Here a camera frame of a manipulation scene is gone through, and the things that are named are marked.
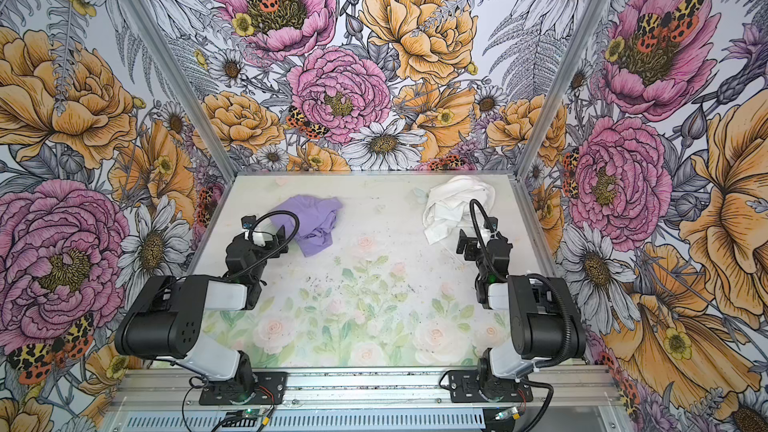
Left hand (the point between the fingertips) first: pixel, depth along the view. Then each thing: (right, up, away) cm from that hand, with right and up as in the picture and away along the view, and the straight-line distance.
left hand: (270, 234), depth 94 cm
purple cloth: (+12, +5, +8) cm, 16 cm away
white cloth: (+56, +8, +9) cm, 58 cm away
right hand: (+64, -1, 0) cm, 64 cm away
